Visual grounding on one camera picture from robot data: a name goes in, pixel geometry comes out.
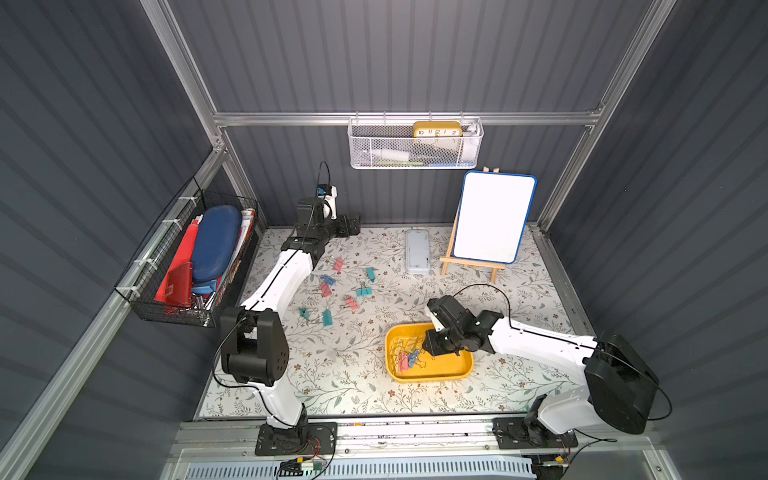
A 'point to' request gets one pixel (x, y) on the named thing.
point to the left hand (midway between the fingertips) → (352, 213)
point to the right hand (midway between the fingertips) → (429, 342)
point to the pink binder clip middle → (325, 290)
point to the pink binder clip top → (338, 265)
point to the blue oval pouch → (216, 236)
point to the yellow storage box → (407, 360)
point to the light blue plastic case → (418, 251)
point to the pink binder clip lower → (353, 305)
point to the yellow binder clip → (400, 345)
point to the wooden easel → (451, 260)
